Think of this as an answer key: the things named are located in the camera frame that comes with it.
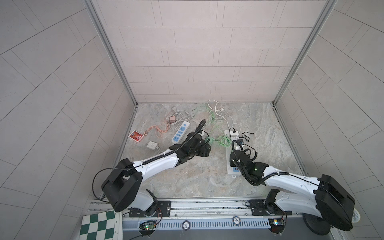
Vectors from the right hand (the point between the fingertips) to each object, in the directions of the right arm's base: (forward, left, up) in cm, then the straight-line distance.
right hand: (231, 155), depth 87 cm
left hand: (+3, +13, +6) cm, 15 cm away
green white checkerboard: (-30, +65, +1) cm, 71 cm away
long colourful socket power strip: (+9, -2, +6) cm, 11 cm away
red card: (+17, +59, +2) cm, 62 cm away
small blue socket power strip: (+17, +30, +2) cm, 35 cm away
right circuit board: (-33, -15, -4) cm, 37 cm away
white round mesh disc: (-34, -31, +22) cm, 51 cm away
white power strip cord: (+32, +1, -1) cm, 32 cm away
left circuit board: (-31, +44, +1) cm, 54 cm away
